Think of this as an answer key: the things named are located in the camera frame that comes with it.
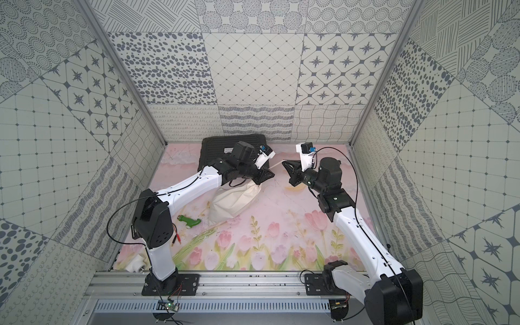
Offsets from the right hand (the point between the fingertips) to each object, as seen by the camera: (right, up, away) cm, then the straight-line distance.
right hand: (284, 163), depth 74 cm
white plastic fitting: (-57, -39, +3) cm, 69 cm away
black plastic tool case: (-32, +9, +36) cm, 49 cm away
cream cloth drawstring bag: (-23, -17, +12) cm, 30 cm away
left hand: (-4, -2, +9) cm, 10 cm away
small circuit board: (-40, -51, -3) cm, 65 cm away
